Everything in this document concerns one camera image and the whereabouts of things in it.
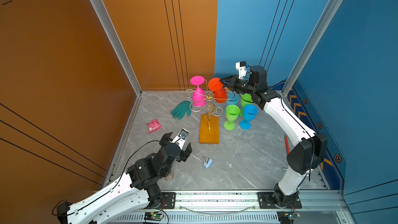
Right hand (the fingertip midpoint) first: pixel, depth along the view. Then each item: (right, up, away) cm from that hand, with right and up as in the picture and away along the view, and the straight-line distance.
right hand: (218, 80), depth 75 cm
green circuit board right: (+31, -63, -6) cm, 70 cm away
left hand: (-18, -27, -4) cm, 33 cm away
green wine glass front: (+10, -16, +19) cm, 27 cm away
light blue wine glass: (+6, -9, -2) cm, 11 cm away
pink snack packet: (-40, -26, +24) cm, 53 cm away
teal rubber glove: (-24, -15, +34) cm, 44 cm away
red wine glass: (+1, -7, +7) cm, 10 cm away
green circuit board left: (-31, -63, -5) cm, 71 cm away
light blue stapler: (-5, -43, +8) cm, 44 cm away
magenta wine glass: (-10, -8, +10) cm, 16 cm away
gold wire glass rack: (-5, -8, 0) cm, 9 cm away
